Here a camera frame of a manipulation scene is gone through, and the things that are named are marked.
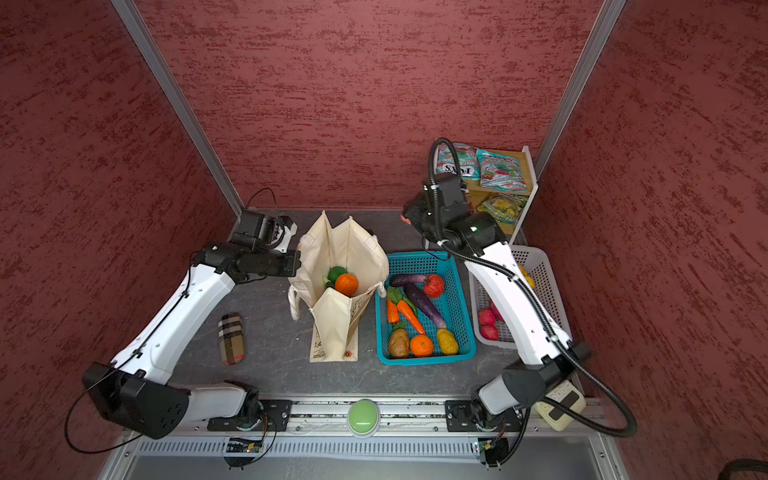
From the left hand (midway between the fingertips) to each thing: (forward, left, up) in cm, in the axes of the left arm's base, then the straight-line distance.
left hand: (298, 270), depth 77 cm
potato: (-13, -27, -17) cm, 35 cm away
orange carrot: (-2, -30, -19) cm, 36 cm away
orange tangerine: (-14, -34, -16) cm, 40 cm away
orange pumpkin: (+3, -11, -13) cm, 17 cm away
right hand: (+7, -26, +15) cm, 31 cm away
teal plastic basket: (+9, -40, -16) cm, 44 cm away
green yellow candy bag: (+26, -62, -2) cm, 67 cm away
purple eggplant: (0, -36, -18) cm, 40 cm away
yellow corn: (-12, -41, -17) cm, 46 cm away
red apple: (-10, -53, -15) cm, 56 cm away
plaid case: (-12, +21, -18) cm, 30 cm away
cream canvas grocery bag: (-11, -11, -5) cm, 16 cm away
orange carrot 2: (-3, -26, -19) cm, 32 cm away
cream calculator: (-30, -67, -19) cm, 76 cm away
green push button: (-31, -19, -20) cm, 41 cm away
